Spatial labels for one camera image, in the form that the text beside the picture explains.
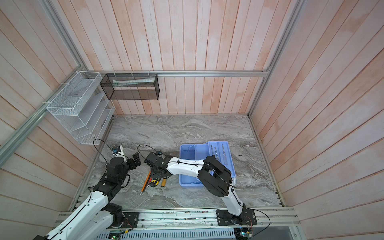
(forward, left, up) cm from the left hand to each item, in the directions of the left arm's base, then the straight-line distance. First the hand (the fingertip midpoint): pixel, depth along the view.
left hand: (131, 157), depth 83 cm
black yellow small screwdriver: (+4, -48, 0) cm, 49 cm away
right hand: (-6, -13, -10) cm, 17 cm away
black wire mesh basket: (+38, +3, +21) cm, 43 cm away
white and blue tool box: (+6, -52, -1) cm, 52 cm away
